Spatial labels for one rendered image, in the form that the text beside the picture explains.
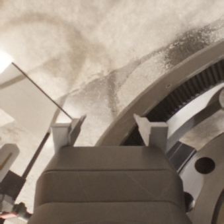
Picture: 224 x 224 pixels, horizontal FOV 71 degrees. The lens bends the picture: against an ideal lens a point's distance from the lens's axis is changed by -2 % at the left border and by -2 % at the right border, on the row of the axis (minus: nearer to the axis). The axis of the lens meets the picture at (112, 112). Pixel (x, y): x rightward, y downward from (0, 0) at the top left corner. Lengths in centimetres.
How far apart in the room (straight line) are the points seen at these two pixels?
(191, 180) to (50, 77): 67
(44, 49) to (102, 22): 26
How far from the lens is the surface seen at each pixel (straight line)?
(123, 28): 63
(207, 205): 32
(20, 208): 78
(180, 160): 37
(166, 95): 32
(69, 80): 76
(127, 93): 73
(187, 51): 68
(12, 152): 78
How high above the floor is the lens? 62
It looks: 51 degrees down
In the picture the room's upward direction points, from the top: 170 degrees counter-clockwise
